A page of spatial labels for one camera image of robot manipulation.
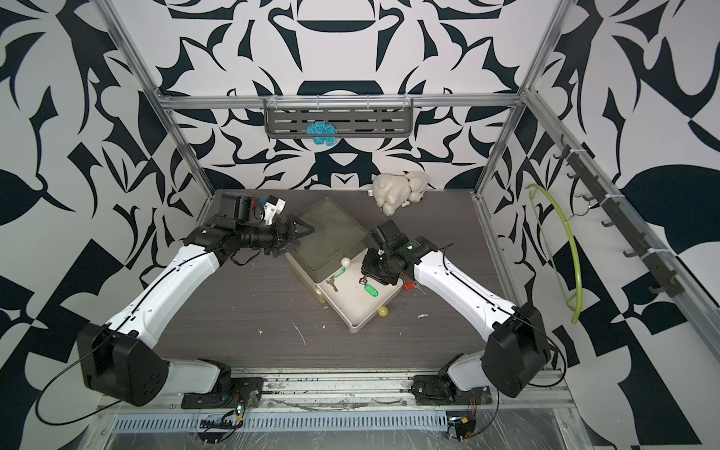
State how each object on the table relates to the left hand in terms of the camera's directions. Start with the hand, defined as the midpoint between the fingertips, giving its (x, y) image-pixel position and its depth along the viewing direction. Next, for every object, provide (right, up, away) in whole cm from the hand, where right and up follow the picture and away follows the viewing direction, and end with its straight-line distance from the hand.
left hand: (305, 231), depth 76 cm
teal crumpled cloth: (+2, +31, +16) cm, 35 cm away
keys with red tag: (+31, -19, +18) cm, 40 cm away
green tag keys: (+6, -15, +9) cm, 19 cm away
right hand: (+15, -10, +5) cm, 19 cm away
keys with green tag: (+17, -18, +9) cm, 26 cm away
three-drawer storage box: (+6, -8, 0) cm, 10 cm away
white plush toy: (+26, +14, +33) cm, 44 cm away
